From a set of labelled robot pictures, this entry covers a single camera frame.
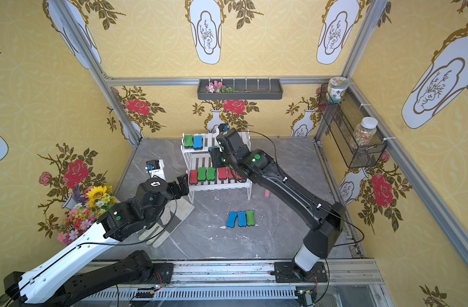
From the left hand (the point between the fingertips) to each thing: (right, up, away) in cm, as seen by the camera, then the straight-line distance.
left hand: (170, 176), depth 70 cm
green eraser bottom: (+9, 0, +18) cm, 20 cm away
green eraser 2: (+31, -21, +17) cm, 41 cm away
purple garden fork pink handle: (+40, -12, +24) cm, 48 cm away
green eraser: (+4, +14, +10) cm, 18 cm away
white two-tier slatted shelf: (+4, +6, +24) cm, 25 cm away
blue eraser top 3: (+27, -21, +17) cm, 38 cm away
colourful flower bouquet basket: (-35, -12, +4) cm, 37 cm away
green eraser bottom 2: (+13, 0, +18) cm, 22 cm away
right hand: (+18, +11, +4) cm, 21 cm away
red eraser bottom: (+18, -1, +19) cm, 26 cm away
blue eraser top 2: (+22, -21, +17) cm, 35 cm away
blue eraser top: (+8, +13, +12) cm, 19 cm away
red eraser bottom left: (+5, -2, +15) cm, 16 cm away
